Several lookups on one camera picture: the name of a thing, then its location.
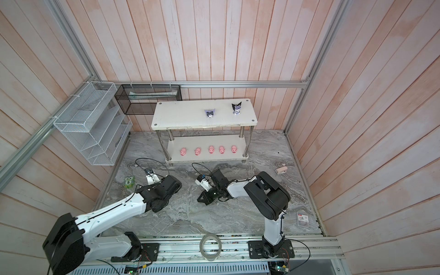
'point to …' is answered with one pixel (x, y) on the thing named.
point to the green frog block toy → (129, 183)
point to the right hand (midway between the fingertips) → (199, 199)
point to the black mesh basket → (142, 99)
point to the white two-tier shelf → (222, 113)
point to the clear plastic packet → (302, 219)
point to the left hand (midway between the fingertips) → (158, 185)
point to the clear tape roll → (208, 257)
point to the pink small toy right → (281, 170)
